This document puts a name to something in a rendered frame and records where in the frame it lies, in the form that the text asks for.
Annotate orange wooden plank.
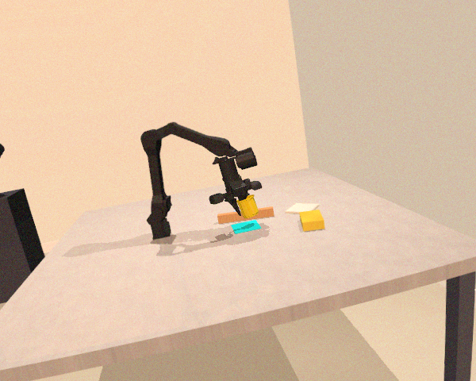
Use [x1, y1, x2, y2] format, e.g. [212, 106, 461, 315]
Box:
[217, 206, 274, 224]

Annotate yellow cup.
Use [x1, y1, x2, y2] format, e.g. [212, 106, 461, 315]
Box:
[236, 194, 259, 218]

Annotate cream flat square tile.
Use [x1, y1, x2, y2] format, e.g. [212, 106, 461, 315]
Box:
[285, 203, 319, 214]

